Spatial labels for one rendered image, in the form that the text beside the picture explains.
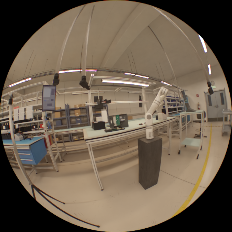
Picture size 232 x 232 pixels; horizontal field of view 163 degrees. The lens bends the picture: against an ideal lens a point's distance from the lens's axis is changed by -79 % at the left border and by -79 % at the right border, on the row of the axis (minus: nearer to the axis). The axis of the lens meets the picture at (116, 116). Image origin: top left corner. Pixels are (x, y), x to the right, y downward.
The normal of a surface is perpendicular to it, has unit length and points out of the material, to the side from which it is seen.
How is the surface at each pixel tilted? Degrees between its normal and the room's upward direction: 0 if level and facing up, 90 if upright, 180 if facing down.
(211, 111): 90
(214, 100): 90
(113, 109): 90
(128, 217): 0
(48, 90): 101
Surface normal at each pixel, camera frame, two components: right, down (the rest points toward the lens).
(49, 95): 0.76, 0.11
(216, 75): -0.91, 0.11
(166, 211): -0.11, -0.99
